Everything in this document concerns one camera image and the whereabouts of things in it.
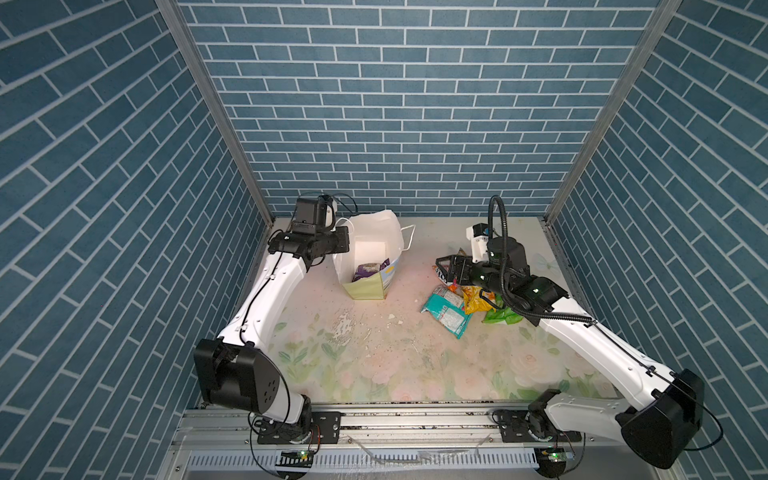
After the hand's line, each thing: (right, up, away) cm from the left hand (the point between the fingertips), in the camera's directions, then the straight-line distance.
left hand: (346, 235), depth 82 cm
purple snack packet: (+4, -11, +17) cm, 20 cm away
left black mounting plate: (-4, -49, -8) cm, 49 cm away
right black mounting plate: (+43, -49, -8) cm, 66 cm away
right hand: (+26, -6, -6) cm, 27 cm away
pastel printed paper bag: (+6, 0, +23) cm, 24 cm away
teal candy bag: (+30, -22, +11) cm, 39 cm away
